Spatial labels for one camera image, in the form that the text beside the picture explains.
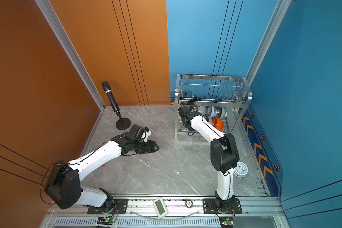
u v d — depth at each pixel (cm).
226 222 70
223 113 102
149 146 74
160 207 71
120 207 73
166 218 71
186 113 74
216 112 106
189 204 69
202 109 105
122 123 106
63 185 42
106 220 71
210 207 72
